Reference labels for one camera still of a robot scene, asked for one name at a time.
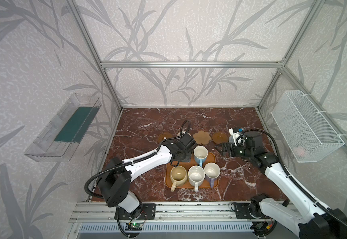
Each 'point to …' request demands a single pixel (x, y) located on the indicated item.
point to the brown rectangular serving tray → (211, 158)
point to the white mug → (196, 175)
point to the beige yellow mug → (178, 176)
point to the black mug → (175, 163)
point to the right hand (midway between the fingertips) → (220, 142)
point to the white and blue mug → (200, 154)
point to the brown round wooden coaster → (220, 137)
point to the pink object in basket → (298, 151)
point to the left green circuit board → (133, 226)
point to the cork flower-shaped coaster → (202, 137)
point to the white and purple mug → (212, 171)
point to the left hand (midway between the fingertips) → (188, 152)
